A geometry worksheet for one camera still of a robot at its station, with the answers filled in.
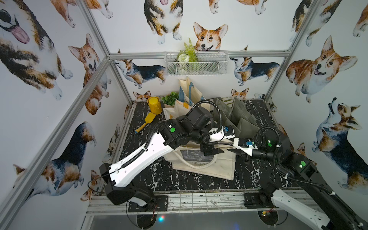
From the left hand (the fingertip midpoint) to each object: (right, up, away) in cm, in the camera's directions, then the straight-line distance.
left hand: (223, 139), depth 60 cm
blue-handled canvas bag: (-16, +24, +46) cm, 55 cm away
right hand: (+3, -3, +2) cm, 5 cm away
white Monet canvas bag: (-15, -12, +13) cm, 23 cm away
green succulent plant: (-30, +21, +43) cm, 57 cm away
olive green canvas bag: (+14, +9, +25) cm, 30 cm away
